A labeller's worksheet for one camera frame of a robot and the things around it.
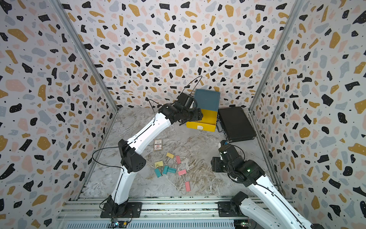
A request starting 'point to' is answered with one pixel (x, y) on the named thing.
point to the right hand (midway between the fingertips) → (214, 162)
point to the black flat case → (236, 124)
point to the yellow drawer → (208, 123)
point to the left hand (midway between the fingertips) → (201, 115)
